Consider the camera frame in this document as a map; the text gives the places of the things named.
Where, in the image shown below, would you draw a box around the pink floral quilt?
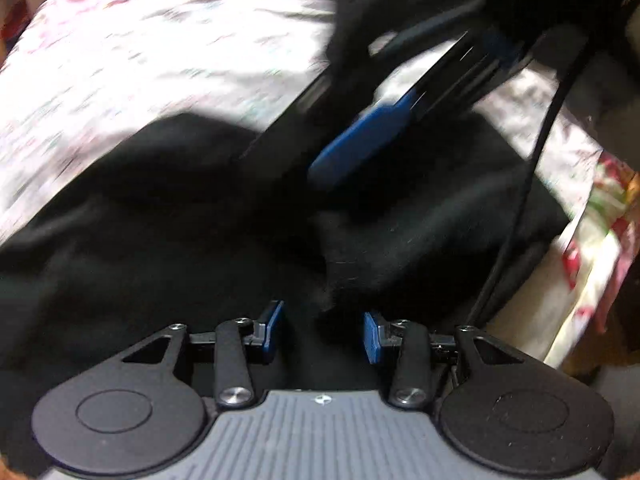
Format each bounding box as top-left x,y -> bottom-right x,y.
487,152 -> 639,368

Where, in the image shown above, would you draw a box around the black cable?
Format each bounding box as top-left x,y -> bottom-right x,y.
464,29 -> 601,326

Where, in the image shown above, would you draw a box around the floral white bed sheet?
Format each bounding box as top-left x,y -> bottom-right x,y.
0,0 -> 601,246

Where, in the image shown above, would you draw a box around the black pants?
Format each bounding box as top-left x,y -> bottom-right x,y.
1,106 -> 525,475

